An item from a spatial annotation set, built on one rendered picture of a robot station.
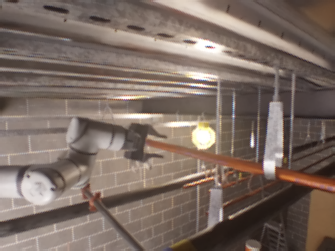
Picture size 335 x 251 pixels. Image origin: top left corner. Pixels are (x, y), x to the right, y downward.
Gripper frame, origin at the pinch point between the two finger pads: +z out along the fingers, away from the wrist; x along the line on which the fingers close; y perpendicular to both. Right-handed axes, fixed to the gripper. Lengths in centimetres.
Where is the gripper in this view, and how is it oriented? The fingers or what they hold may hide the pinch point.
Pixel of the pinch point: (159, 146)
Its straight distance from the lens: 82.1
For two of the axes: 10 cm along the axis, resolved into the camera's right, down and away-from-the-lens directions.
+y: -6.0, -0.6, 8.0
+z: 7.7, 2.1, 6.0
